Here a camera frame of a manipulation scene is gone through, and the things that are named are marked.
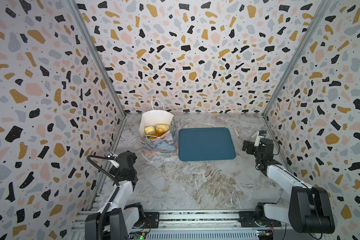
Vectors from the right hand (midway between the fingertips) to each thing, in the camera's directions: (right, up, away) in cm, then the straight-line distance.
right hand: (251, 139), depth 89 cm
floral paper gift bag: (-50, -3, -3) cm, 50 cm away
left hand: (-76, -9, -5) cm, 76 cm away
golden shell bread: (-52, +3, -13) cm, 54 cm away
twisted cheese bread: (-61, +5, -1) cm, 61 cm away
